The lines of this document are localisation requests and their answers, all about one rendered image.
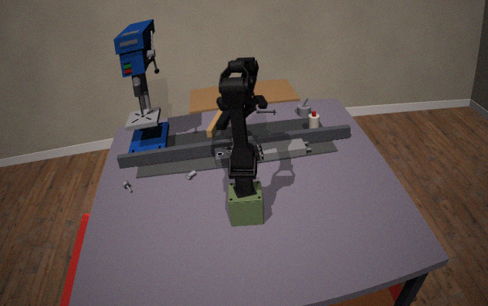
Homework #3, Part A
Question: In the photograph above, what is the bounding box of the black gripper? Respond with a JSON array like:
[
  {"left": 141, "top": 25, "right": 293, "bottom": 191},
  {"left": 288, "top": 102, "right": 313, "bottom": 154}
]
[{"left": 216, "top": 90, "right": 268, "bottom": 118}]

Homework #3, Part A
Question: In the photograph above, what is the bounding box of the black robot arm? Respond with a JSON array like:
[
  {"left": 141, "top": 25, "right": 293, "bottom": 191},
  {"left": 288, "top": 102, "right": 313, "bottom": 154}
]
[{"left": 219, "top": 57, "right": 259, "bottom": 198}]

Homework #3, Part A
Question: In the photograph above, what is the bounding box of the blue drill press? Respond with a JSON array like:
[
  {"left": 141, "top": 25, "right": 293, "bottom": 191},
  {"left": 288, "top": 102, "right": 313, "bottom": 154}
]
[{"left": 114, "top": 19, "right": 169, "bottom": 153}]

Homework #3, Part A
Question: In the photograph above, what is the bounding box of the white bottle with red cap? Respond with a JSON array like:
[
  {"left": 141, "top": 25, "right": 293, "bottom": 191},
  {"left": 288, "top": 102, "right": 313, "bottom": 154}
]
[{"left": 309, "top": 111, "right": 320, "bottom": 129}]

